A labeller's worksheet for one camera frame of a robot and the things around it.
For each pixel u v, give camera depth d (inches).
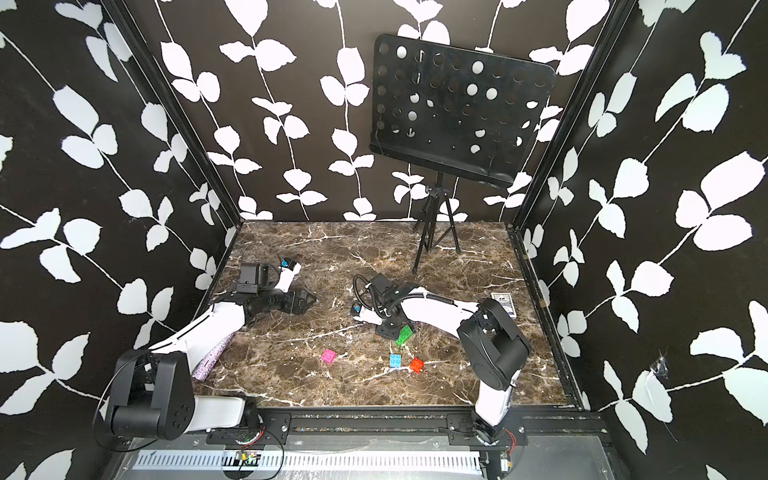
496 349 18.5
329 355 33.2
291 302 30.7
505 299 38.6
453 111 26.7
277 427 29.0
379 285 28.5
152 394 16.5
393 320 30.1
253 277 27.2
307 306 32.7
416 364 33.0
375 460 27.6
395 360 33.1
